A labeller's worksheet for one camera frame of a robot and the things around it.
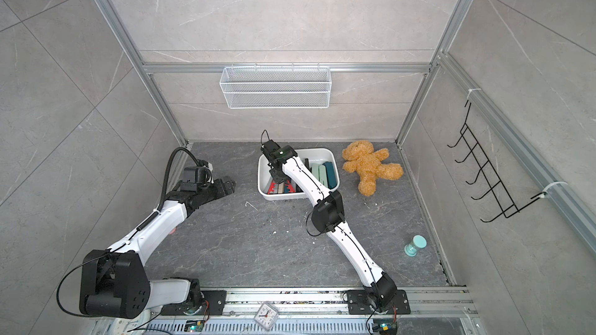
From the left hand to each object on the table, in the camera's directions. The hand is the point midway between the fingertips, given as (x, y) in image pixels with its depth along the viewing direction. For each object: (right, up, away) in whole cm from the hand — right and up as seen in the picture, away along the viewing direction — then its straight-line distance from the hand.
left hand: (227, 183), depth 88 cm
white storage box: (+36, +11, +23) cm, 44 cm away
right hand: (+22, +3, +13) cm, 26 cm away
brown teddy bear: (+58, +8, +14) cm, 60 cm away
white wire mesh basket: (+16, +41, +13) cm, 46 cm away
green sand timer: (+69, -19, -10) cm, 72 cm away
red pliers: (+23, -3, +9) cm, 25 cm away
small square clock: (+18, -39, -18) cm, 47 cm away
